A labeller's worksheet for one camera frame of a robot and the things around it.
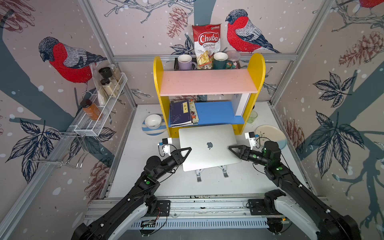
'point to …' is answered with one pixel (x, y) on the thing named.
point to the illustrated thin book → (194, 114)
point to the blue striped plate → (161, 129)
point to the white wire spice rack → (70, 147)
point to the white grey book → (242, 104)
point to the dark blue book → (180, 113)
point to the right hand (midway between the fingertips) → (230, 148)
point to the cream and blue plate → (270, 133)
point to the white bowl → (153, 121)
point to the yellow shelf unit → (208, 97)
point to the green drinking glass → (252, 116)
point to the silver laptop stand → (198, 172)
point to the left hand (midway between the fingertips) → (192, 147)
